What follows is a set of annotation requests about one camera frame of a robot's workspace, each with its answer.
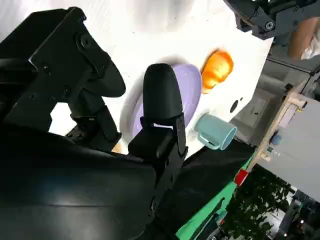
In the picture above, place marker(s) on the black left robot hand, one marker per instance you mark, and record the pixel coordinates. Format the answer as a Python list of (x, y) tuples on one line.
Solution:
[(270, 15)]

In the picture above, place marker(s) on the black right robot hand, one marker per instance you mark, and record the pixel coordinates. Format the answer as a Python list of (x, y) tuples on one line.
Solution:
[(62, 187)]

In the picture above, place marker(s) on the orange and white bread roll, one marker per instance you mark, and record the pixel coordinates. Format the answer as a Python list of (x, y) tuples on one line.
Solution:
[(217, 70)]

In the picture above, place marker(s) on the grey metal cabinet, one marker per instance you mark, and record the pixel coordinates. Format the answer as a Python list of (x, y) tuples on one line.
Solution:
[(260, 110)]

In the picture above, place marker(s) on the lilac plate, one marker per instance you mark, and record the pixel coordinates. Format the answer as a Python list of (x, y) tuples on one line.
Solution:
[(190, 87)]

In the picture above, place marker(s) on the pale green mug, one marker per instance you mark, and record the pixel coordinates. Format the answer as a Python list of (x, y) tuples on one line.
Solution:
[(212, 127)]

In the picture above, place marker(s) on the large grey machine housing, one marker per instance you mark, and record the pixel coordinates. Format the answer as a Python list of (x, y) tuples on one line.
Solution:
[(305, 150)]

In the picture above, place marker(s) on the green cloth panel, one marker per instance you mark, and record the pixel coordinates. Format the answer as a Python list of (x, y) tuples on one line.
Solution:
[(226, 190)]

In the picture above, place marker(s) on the red box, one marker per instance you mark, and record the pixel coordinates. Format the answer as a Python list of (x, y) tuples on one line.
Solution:
[(241, 177)]

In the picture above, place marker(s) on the green leafy plants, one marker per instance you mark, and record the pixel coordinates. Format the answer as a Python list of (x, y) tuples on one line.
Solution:
[(255, 207)]

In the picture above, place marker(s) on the wooden desk frame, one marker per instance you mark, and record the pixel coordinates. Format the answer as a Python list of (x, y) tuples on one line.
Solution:
[(293, 100)]

